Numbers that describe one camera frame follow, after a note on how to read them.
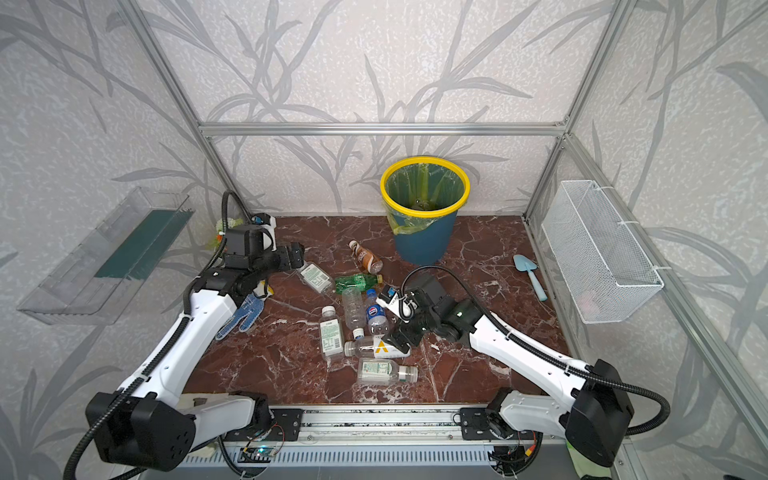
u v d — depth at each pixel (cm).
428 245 112
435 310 58
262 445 72
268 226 69
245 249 58
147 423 37
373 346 81
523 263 105
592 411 38
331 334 86
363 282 96
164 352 43
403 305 65
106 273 64
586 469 68
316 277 99
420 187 104
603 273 62
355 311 89
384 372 77
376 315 89
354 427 75
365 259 101
